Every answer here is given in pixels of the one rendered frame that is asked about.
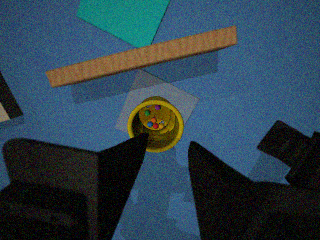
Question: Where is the yellow cup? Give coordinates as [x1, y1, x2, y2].
[127, 96, 184, 153]

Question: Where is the brown wooden plank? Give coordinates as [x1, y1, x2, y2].
[45, 25, 238, 88]

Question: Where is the beige flat rectangular block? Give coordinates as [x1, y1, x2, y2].
[0, 72, 24, 122]

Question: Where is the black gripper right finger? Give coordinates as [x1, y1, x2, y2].
[188, 141, 320, 240]

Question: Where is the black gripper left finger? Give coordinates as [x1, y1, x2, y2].
[2, 133, 149, 240]

